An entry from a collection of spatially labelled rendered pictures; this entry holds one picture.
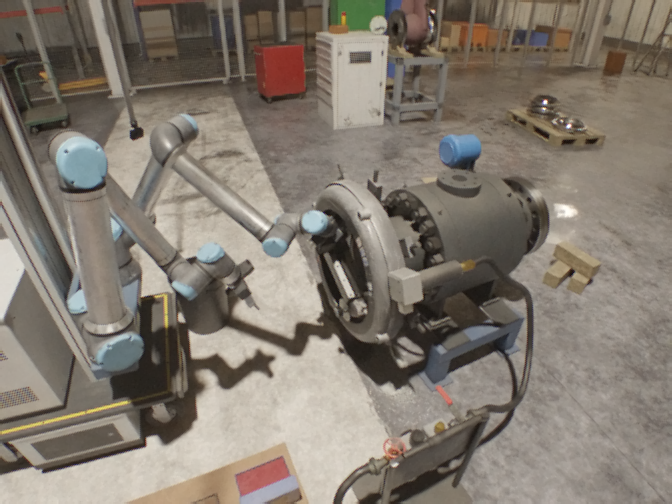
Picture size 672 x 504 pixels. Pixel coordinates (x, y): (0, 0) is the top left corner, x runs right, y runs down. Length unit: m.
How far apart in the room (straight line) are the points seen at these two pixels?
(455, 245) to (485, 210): 0.25
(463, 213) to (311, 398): 1.14
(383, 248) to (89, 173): 0.97
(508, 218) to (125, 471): 2.06
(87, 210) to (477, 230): 1.48
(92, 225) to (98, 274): 0.15
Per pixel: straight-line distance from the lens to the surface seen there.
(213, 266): 1.44
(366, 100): 5.55
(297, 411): 2.01
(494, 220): 1.91
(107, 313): 1.34
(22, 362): 1.77
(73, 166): 1.12
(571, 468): 2.13
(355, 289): 1.79
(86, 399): 1.94
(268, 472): 1.36
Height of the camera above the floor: 1.70
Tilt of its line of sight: 35 degrees down
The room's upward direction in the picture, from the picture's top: straight up
